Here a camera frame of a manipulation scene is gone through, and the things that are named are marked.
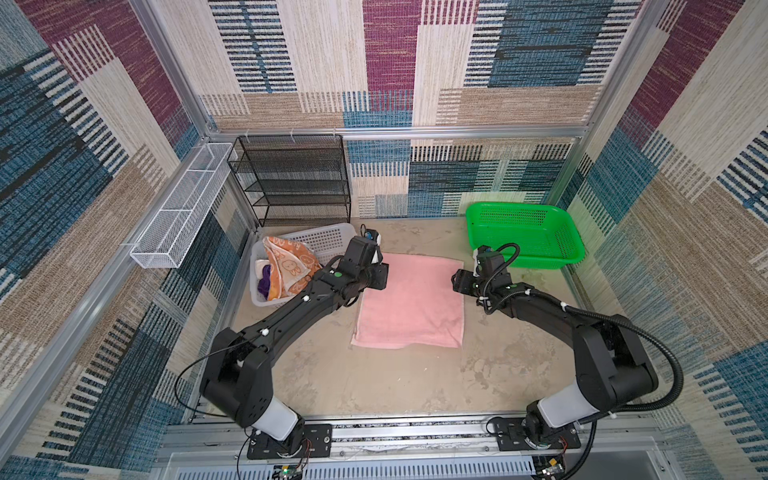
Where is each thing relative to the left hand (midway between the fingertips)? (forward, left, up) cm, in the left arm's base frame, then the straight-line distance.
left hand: (381, 263), depth 85 cm
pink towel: (-5, -11, -17) cm, 21 cm away
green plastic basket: (+25, -62, -18) cm, 69 cm away
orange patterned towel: (+5, +28, -8) cm, 30 cm away
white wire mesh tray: (-4, +50, +15) cm, 52 cm away
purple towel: (0, +36, -10) cm, 37 cm away
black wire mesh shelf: (+38, +29, 0) cm, 48 cm away
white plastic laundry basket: (+19, +21, -13) cm, 32 cm away
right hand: (0, -24, -10) cm, 26 cm away
